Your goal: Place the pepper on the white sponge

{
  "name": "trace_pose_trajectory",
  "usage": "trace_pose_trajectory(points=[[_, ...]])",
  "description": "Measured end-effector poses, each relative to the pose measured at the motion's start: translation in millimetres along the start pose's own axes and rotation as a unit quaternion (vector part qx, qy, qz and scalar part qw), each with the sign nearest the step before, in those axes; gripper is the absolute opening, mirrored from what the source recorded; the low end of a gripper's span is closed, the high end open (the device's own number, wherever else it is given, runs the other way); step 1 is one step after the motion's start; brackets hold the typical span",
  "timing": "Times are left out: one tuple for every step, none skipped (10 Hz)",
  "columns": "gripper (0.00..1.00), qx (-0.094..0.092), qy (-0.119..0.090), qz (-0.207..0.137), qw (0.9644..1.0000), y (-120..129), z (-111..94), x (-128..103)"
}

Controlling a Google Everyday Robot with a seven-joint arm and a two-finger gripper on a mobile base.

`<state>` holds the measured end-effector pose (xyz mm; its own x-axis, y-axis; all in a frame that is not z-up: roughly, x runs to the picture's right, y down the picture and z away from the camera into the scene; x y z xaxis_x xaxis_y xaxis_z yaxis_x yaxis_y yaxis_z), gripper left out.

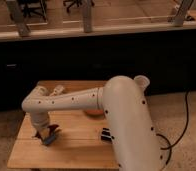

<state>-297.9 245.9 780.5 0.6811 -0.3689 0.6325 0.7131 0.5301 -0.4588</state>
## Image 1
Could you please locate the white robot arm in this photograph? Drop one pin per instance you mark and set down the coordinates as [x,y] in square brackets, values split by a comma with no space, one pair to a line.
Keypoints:
[135,143]

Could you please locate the metal window frame post right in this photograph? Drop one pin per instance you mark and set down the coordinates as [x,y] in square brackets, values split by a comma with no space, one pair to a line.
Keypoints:
[181,13]

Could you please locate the black and white block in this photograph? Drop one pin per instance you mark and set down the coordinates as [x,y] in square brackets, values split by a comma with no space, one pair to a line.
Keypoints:
[105,135]

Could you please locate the black office chair middle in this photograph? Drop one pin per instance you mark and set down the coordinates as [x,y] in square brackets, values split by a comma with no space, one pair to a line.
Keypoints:
[73,2]

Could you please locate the metal window frame post middle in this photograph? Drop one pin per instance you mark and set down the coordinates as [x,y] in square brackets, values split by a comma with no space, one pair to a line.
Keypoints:
[87,15]

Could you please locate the black office chair left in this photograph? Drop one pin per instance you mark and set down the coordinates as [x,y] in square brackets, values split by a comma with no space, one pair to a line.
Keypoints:
[27,10]

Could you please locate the orange bowl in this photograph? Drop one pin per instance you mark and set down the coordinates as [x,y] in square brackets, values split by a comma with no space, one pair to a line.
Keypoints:
[94,113]

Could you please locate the black office chair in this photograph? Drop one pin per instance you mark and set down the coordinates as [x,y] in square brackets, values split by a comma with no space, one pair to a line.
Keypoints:
[73,2]
[27,10]

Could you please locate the metal window frame post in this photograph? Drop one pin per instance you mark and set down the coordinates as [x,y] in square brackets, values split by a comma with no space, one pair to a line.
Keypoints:
[181,13]
[18,18]
[87,15]

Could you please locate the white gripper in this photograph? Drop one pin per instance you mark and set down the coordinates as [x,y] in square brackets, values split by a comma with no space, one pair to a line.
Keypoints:
[41,123]

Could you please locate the metal window frame post left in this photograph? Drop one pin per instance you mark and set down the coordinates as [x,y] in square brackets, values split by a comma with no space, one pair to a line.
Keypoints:
[18,18]

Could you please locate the wooden table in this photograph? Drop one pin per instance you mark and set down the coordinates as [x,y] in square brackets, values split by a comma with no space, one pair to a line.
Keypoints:
[78,145]

